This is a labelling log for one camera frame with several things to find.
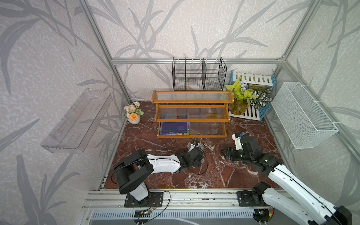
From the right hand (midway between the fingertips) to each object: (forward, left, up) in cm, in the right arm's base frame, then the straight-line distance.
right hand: (225, 150), depth 79 cm
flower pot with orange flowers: (+29, +61, -1) cm, 67 cm away
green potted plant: (+33, -14, +12) cm, 38 cm away
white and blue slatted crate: (+46, -26, +15) cm, 54 cm away
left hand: (0, +16, -11) cm, 19 cm away
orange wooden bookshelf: (+39, +5, -11) cm, 41 cm away
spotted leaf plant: (+32, -27, +14) cm, 44 cm away
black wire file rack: (+55, +13, +13) cm, 58 cm away
